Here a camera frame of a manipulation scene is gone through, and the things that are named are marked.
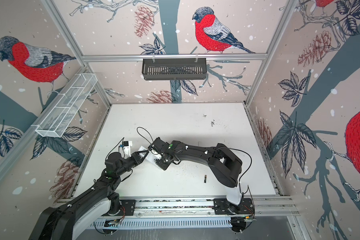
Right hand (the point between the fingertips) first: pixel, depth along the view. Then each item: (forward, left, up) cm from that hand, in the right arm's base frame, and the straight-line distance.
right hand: (161, 163), depth 85 cm
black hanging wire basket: (+60, -6, +25) cm, 65 cm away
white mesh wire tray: (+8, +48, +30) cm, 57 cm away
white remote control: (+1, +6, +5) cm, 8 cm away
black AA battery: (-7, -25, -4) cm, 27 cm away
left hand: (+2, +6, +10) cm, 12 cm away
